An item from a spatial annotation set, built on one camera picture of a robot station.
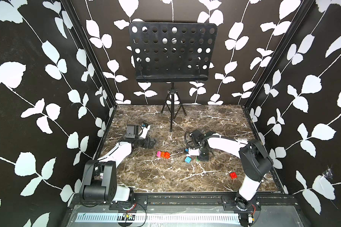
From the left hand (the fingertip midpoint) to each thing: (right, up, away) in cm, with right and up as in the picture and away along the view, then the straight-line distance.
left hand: (150, 137), depth 91 cm
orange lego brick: (+9, -11, -3) cm, 14 cm away
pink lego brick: (+6, -10, -2) cm, 12 cm away
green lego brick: (+29, -11, -11) cm, 33 cm away
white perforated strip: (+8, -38, -21) cm, 44 cm away
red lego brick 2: (+51, -22, -8) cm, 56 cm away
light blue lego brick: (+24, -14, -3) cm, 28 cm away
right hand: (+33, -11, 0) cm, 35 cm away
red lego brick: (+11, -11, -2) cm, 16 cm away
